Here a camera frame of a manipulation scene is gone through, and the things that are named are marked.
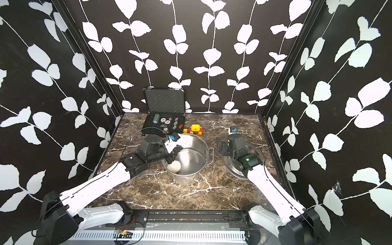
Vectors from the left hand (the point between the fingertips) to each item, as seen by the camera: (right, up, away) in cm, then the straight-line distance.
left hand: (181, 144), depth 75 cm
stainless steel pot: (+6, -9, +18) cm, 21 cm away
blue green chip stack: (-24, +15, +39) cm, 48 cm away
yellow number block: (-2, +6, +35) cm, 35 cm away
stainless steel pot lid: (+29, -16, +18) cm, 38 cm away
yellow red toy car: (+6, +7, +30) cm, 31 cm away
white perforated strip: (-21, -43, -5) cm, 48 cm away
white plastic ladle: (-6, -16, +15) cm, 23 cm away
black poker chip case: (-17, +23, +38) cm, 47 cm away
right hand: (+23, +2, +6) cm, 24 cm away
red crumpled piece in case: (-5, +9, +36) cm, 37 cm away
